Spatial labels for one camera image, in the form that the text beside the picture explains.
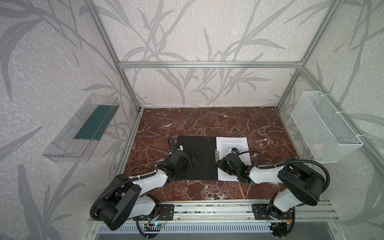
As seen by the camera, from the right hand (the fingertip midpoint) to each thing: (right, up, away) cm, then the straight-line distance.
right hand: (216, 158), depth 91 cm
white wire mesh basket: (+45, +16, -28) cm, 56 cm away
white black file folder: (-7, +4, +9) cm, 13 cm away
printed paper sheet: (+6, +7, +8) cm, 13 cm away
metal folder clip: (+1, 0, +3) cm, 3 cm away
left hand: (-13, +1, -2) cm, 13 cm away
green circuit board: (-32, -29, -19) cm, 47 cm away
